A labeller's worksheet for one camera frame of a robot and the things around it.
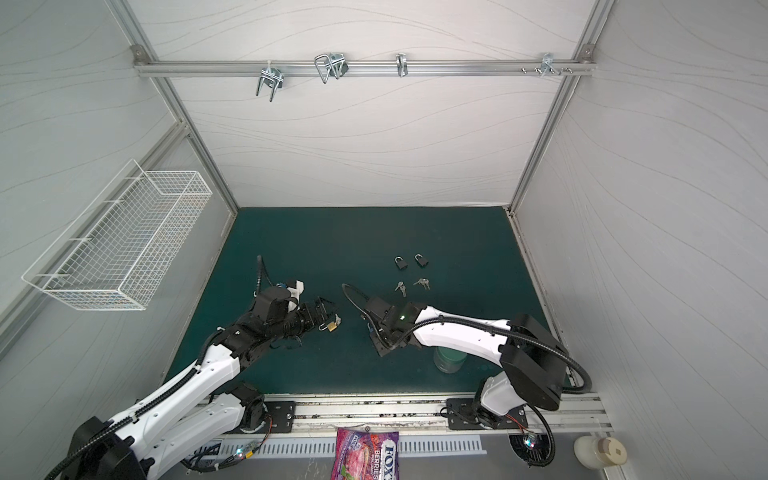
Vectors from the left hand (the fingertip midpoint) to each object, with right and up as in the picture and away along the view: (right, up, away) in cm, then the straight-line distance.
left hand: (335, 308), depth 80 cm
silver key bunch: (+27, +4, +18) cm, 33 cm away
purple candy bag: (+9, -30, -13) cm, 34 cm away
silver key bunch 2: (+19, +2, +18) cm, 26 cm away
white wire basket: (-48, +17, -11) cm, 52 cm away
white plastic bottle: (+60, -27, -16) cm, 68 cm away
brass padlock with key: (-3, -7, +8) cm, 11 cm away
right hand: (+14, -7, +2) cm, 16 cm away
